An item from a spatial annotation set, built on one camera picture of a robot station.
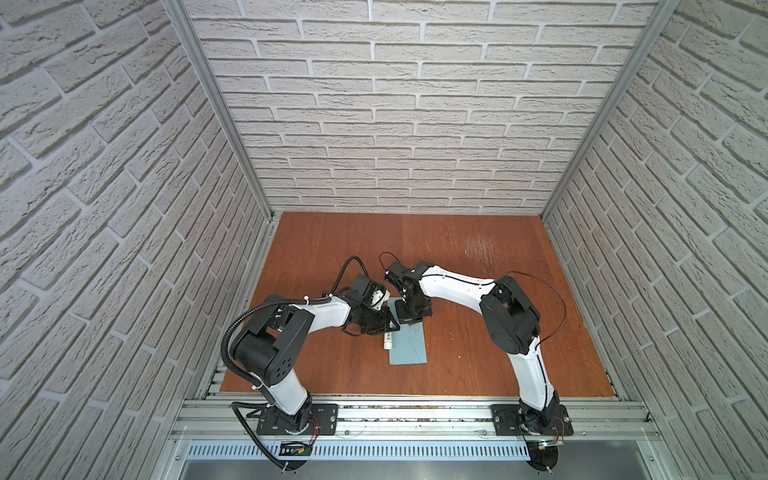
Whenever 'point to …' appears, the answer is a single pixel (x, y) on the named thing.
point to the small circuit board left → (295, 448)
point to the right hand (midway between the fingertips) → (408, 321)
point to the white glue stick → (388, 340)
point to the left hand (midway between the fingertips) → (399, 325)
